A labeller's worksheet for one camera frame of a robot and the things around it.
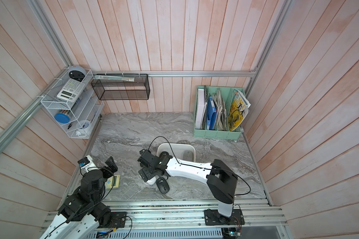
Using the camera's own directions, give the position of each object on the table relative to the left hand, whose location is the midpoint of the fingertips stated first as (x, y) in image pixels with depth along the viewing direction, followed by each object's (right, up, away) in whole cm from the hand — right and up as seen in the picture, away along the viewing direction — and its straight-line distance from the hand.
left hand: (106, 162), depth 74 cm
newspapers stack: (+67, +23, +26) cm, 75 cm away
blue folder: (+58, +27, +19) cm, 67 cm away
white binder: (+51, +33, +16) cm, 63 cm away
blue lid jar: (-24, +23, +1) cm, 33 cm away
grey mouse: (+43, 0, +18) cm, 47 cm away
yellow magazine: (+78, +31, +24) cm, 88 cm away
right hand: (+20, -5, +8) cm, 22 cm away
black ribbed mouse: (+28, -15, +8) cm, 33 cm away
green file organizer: (+72, +43, +30) cm, 89 cm away
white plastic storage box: (+35, +2, +26) cm, 44 cm away
